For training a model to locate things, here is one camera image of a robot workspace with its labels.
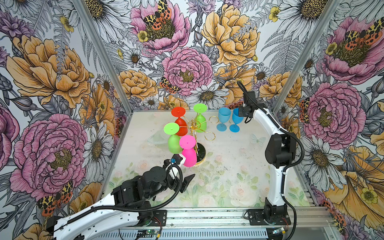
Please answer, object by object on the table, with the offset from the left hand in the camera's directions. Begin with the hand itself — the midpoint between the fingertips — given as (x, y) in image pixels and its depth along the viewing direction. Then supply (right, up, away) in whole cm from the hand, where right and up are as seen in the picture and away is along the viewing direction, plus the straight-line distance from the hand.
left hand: (184, 172), depth 68 cm
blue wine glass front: (+24, +28, +33) cm, 50 cm away
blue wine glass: (+34, +19, +43) cm, 58 cm away
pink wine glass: (+2, +13, 0) cm, 13 cm away
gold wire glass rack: (+4, +20, +7) cm, 22 cm away
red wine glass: (-4, +28, +12) cm, 30 cm away
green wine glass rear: (+8, +22, +20) cm, 31 cm away
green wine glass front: (-6, +12, +8) cm, 16 cm away
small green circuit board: (-16, -29, +3) cm, 33 cm away
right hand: (+37, +28, +32) cm, 56 cm away
